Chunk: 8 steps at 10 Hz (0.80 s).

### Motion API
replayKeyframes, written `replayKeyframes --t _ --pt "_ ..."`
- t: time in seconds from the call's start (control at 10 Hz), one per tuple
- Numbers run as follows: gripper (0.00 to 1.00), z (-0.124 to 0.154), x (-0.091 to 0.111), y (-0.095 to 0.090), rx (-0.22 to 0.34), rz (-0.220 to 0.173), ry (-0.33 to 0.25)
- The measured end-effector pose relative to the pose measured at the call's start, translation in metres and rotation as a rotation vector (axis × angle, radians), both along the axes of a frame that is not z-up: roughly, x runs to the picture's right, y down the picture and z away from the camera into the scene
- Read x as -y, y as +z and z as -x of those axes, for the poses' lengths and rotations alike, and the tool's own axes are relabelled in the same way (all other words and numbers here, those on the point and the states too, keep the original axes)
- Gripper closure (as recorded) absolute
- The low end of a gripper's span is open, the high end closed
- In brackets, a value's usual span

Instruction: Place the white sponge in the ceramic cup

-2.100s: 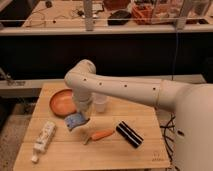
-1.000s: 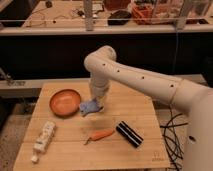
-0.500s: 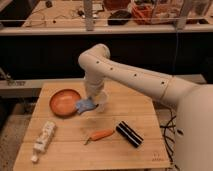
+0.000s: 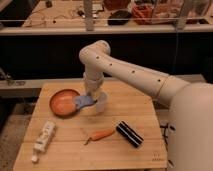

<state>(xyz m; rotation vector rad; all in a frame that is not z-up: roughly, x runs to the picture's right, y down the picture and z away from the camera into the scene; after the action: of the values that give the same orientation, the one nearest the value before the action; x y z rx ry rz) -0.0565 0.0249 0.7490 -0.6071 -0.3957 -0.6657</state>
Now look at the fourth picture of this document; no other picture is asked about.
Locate orange toy carrot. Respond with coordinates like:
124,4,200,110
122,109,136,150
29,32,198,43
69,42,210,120
85,129,114,144

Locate white toothpaste tube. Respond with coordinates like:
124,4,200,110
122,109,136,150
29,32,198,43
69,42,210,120
31,121,56,163

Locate wooden board table top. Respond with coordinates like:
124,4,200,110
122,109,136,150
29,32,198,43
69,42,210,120
13,81,167,171

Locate black floor cables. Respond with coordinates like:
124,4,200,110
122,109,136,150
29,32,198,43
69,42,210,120
160,121,171,168

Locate black cloth item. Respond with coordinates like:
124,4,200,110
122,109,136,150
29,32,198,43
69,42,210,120
107,10,132,25

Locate orange crate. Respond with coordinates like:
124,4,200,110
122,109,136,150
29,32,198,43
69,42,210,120
132,4,152,25

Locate grey metal post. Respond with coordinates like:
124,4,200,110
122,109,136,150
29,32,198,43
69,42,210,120
83,0,94,31

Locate metal clamp bracket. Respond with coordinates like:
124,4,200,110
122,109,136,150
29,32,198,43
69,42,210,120
0,67,25,86

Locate orange wooden bowl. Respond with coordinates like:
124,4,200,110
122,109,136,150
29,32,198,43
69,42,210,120
49,89,79,117

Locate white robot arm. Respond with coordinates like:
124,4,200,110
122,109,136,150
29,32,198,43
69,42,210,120
79,40,213,171

